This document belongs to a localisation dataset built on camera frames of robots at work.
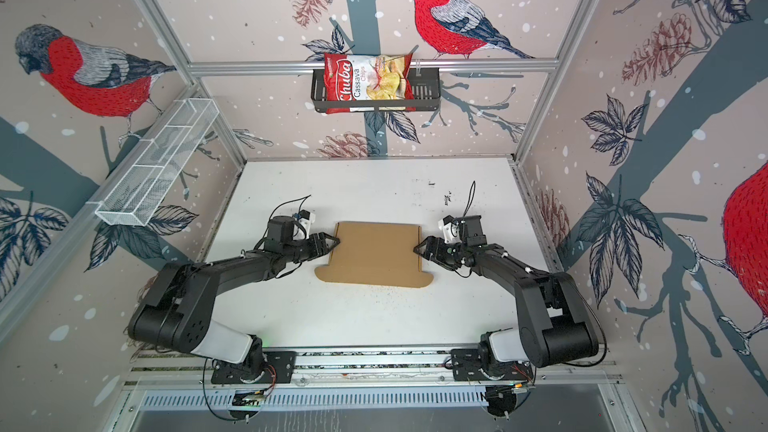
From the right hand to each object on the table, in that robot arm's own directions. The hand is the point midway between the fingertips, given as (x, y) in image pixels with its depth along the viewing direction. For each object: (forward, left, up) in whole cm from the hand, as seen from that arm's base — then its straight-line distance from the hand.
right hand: (420, 258), depth 88 cm
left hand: (+2, +27, +3) cm, 27 cm away
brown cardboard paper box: (0, +13, +1) cm, 14 cm away
